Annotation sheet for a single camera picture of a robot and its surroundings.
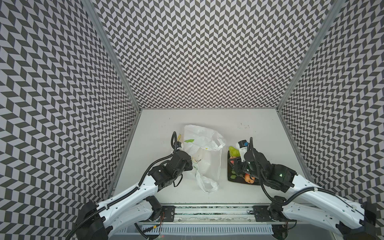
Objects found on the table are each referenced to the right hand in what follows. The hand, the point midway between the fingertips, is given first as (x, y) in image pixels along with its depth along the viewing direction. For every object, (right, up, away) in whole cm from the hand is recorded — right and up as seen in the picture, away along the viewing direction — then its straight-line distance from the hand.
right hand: (233, 162), depth 74 cm
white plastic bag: (-14, +7, +6) cm, 17 cm away
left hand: (-22, 0, +6) cm, 23 cm away
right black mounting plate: (+14, -26, 0) cm, 29 cm away
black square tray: (+2, -10, +9) cm, 14 cm away
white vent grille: (-16, -30, -4) cm, 34 cm away
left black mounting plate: (-32, -24, -1) cm, 40 cm away
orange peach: (+9, -10, +5) cm, 14 cm away
